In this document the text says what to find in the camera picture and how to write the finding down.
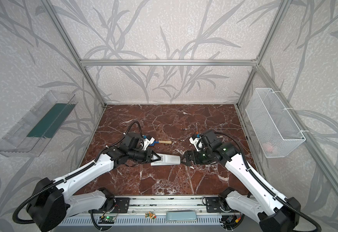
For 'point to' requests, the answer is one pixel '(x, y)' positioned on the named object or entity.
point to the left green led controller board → (106, 220)
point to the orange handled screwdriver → (197, 132)
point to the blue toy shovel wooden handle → (163, 142)
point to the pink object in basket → (268, 147)
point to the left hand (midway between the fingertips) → (161, 155)
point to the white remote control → (166, 160)
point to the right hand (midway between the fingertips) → (188, 155)
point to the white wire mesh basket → (274, 128)
